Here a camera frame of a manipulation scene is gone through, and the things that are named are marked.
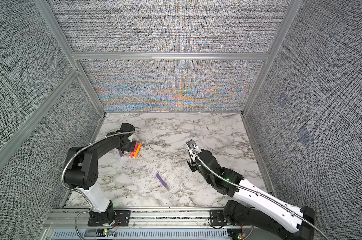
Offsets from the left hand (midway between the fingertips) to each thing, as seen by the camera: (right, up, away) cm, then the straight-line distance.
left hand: (128, 145), depth 96 cm
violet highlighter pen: (-5, -6, +1) cm, 8 cm away
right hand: (+39, +1, -25) cm, 46 cm away
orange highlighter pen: (+5, -6, +1) cm, 7 cm away
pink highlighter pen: (+6, -3, -9) cm, 11 cm away
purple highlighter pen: (+24, -20, -12) cm, 33 cm away
